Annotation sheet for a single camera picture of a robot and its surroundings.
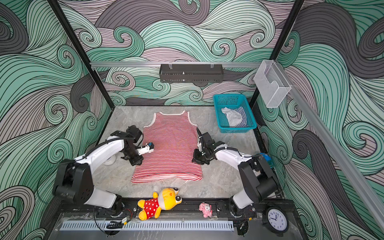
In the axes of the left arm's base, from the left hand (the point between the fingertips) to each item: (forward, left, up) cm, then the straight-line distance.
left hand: (139, 160), depth 84 cm
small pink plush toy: (-23, -38, -2) cm, 44 cm away
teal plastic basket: (+52, -64, 0) cm, 82 cm away
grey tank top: (+37, -62, -2) cm, 73 cm away
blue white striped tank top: (+29, -67, 0) cm, 73 cm away
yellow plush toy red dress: (-20, -18, +2) cm, 27 cm away
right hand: (+1, -31, -2) cm, 31 cm away
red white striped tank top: (+20, -19, -6) cm, 28 cm away
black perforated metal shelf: (+49, -28, +27) cm, 62 cm away
